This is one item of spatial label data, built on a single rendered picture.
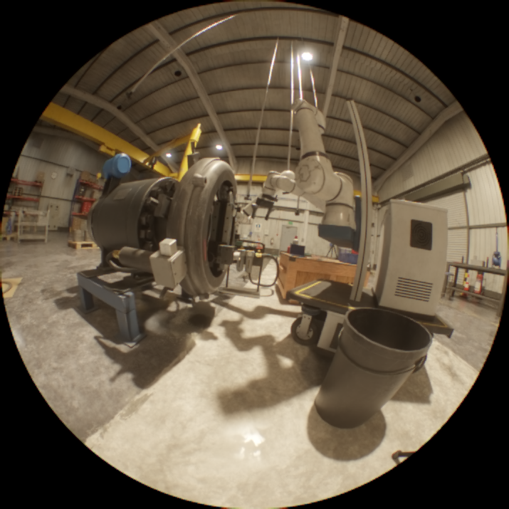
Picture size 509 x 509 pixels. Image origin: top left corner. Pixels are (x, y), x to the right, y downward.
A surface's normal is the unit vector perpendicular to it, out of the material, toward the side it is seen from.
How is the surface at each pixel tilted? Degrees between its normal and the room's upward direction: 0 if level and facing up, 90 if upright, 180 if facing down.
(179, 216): 91
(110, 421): 0
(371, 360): 93
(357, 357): 93
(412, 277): 90
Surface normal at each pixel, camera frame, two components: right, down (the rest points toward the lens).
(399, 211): -0.64, -0.03
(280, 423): 0.13, -0.99
